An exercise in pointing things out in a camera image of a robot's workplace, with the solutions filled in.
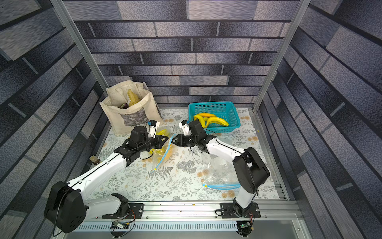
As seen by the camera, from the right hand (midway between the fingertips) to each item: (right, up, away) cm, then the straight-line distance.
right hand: (172, 141), depth 84 cm
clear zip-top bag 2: (+29, -20, +4) cm, 35 cm away
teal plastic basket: (+38, +20, +30) cm, 53 cm away
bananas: (+24, +13, +22) cm, 35 cm away
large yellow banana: (+18, +13, +25) cm, 34 cm away
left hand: (-1, +3, -4) cm, 5 cm away
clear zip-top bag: (-6, -8, -4) cm, 11 cm away
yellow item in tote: (-27, +27, +11) cm, 40 cm away
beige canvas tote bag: (-33, +14, +6) cm, 37 cm away
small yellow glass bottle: (-40, -10, -6) cm, 42 cm away
